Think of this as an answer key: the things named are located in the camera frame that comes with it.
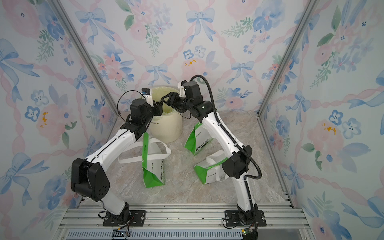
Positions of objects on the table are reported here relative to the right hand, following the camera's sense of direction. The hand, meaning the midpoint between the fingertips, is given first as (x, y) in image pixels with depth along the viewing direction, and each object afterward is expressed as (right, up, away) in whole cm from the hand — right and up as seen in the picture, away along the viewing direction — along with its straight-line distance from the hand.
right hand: (165, 100), depth 75 cm
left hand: (-4, +2, +7) cm, 8 cm away
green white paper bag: (-7, -27, 0) cm, 28 cm away
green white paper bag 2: (+18, -20, +9) cm, 28 cm away
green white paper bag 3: (+22, -32, -9) cm, 40 cm away
